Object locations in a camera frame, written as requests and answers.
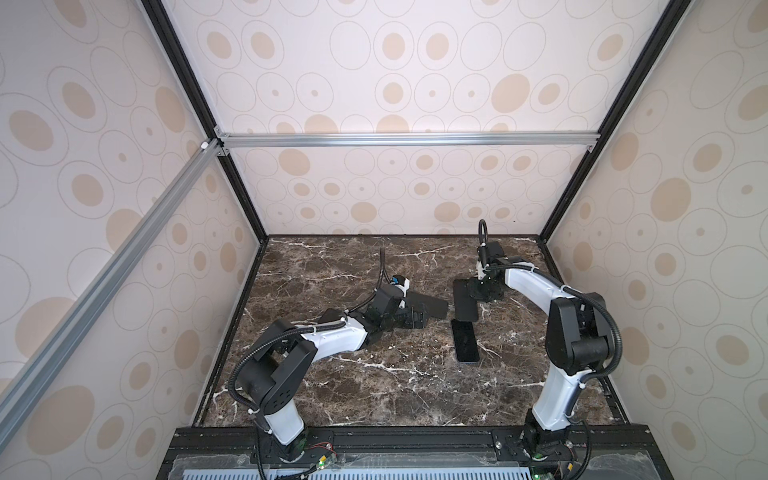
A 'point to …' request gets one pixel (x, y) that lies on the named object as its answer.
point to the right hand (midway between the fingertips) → (476, 293)
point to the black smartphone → (466, 344)
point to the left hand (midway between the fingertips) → (429, 309)
